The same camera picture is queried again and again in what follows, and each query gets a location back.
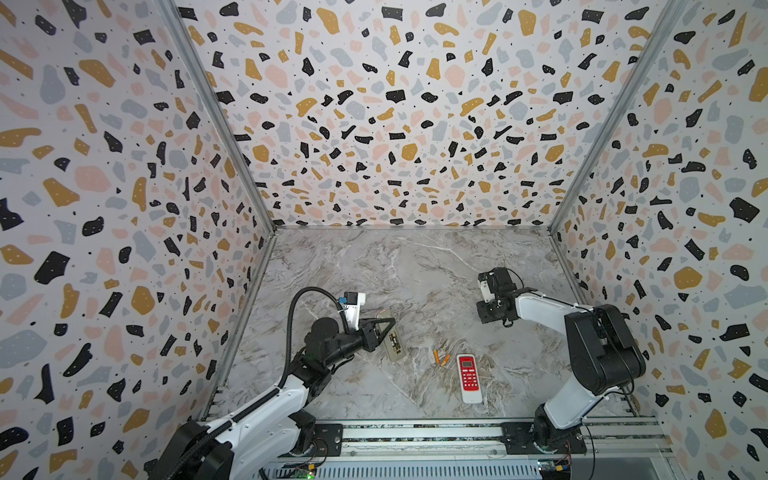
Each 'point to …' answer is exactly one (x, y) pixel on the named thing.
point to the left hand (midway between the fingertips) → (393, 319)
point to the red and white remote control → (469, 379)
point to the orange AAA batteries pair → (437, 359)
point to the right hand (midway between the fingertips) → (484, 303)
